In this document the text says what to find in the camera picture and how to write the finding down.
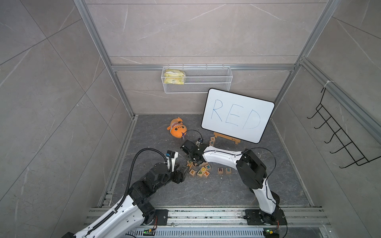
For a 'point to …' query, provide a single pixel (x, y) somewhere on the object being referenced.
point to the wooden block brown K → (192, 172)
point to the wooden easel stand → (226, 137)
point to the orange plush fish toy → (177, 128)
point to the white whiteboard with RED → (236, 116)
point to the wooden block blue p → (211, 143)
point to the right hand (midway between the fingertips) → (191, 157)
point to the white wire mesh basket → (196, 79)
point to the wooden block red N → (206, 173)
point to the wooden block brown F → (212, 139)
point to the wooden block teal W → (208, 167)
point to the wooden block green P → (200, 173)
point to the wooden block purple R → (220, 170)
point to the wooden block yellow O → (203, 169)
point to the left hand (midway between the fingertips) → (185, 164)
